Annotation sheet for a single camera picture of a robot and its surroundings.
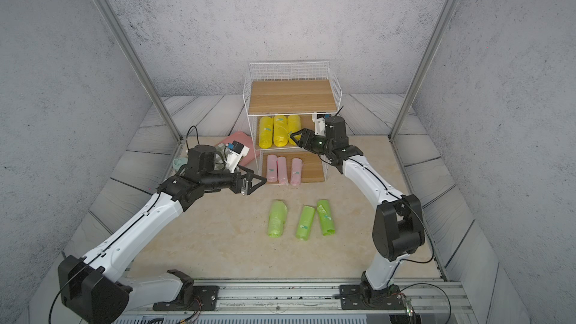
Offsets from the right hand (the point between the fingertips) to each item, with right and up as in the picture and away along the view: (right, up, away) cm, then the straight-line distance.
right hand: (293, 160), depth 74 cm
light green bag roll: (-7, -23, +14) cm, 28 cm away
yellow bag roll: (-11, +10, +11) cm, 18 cm away
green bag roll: (+4, -26, +11) cm, 28 cm away
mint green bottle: (-50, -2, +24) cm, 55 cm away
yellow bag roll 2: (-5, +11, +10) cm, 15 cm away
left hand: (-7, -1, -4) cm, 8 cm away
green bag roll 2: (+12, -24, +13) cm, 30 cm away
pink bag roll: (+1, -6, +27) cm, 27 cm away
